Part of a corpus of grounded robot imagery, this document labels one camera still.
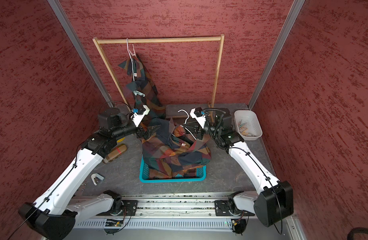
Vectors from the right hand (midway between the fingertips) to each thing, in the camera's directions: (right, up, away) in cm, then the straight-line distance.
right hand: (184, 126), depth 70 cm
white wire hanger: (0, +1, -2) cm, 2 cm away
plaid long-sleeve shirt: (-5, -14, +6) cm, 16 cm away
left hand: (-16, +3, -1) cm, 16 cm away
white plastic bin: (+47, 0, +39) cm, 61 cm away
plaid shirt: (-26, +22, +20) cm, 40 cm away
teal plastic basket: (-21, -27, +7) cm, 35 cm away
